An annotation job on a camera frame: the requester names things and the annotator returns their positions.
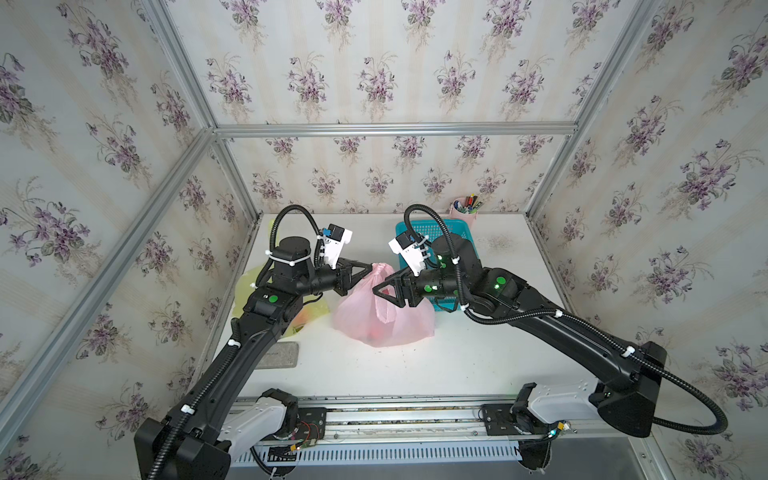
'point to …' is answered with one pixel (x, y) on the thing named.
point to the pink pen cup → (461, 210)
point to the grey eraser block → (281, 355)
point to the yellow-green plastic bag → (309, 314)
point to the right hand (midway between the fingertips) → (386, 286)
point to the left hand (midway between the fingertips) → (371, 268)
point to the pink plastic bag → (369, 317)
